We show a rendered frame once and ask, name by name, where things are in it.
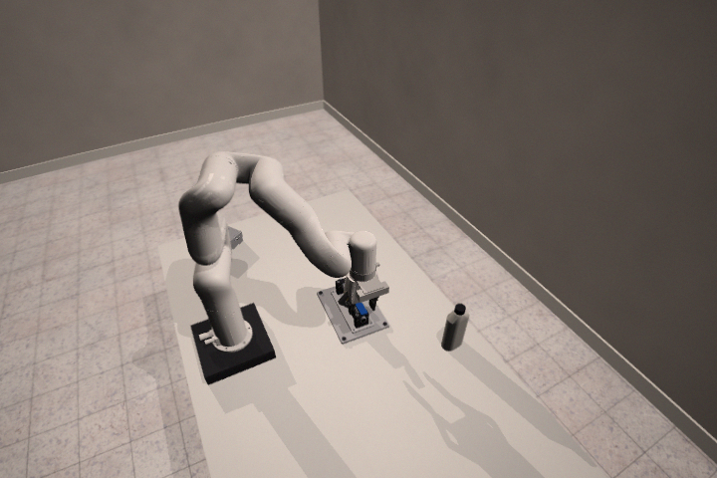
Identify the dark grey hinged case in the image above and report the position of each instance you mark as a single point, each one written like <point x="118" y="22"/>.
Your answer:
<point x="235" y="237"/>

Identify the grey bottle with black cap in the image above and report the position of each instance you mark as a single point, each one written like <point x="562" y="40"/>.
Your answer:
<point x="455" y="328"/>

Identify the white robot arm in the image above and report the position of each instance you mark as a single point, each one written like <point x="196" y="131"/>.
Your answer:
<point x="213" y="190"/>

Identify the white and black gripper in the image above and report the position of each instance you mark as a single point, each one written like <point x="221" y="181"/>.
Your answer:
<point x="349" y="299"/>

